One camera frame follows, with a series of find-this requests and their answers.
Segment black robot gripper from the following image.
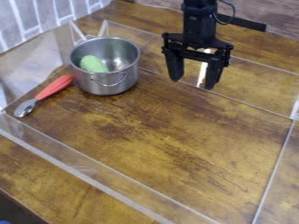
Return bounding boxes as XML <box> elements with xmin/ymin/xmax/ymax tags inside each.
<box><xmin>163</xmin><ymin>0</ymin><xmax>234</xmax><ymax>90</ymax></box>

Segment silver metal pot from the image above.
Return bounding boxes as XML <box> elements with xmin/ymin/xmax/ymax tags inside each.
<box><xmin>69</xmin><ymin>37</ymin><xmax>140</xmax><ymax>95</ymax></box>

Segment green knitted vegetable toy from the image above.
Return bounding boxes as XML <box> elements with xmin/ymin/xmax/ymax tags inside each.
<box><xmin>79</xmin><ymin>55</ymin><xmax>109</xmax><ymax>73</ymax></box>

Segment black wall strip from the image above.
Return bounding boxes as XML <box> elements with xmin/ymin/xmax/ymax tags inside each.
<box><xmin>219</xmin><ymin>14</ymin><xmax>267</xmax><ymax>32</ymax></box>

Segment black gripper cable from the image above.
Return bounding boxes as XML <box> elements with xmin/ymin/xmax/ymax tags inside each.
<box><xmin>211</xmin><ymin>0</ymin><xmax>238</xmax><ymax>25</ymax></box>

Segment clear acrylic tray enclosure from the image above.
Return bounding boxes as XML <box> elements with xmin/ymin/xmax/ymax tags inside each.
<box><xmin>0</xmin><ymin>20</ymin><xmax>299</xmax><ymax>224</ymax></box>

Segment red handled metal spoon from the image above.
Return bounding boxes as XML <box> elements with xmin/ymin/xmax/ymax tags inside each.
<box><xmin>13</xmin><ymin>74</ymin><xmax>73</xmax><ymax>117</ymax></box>

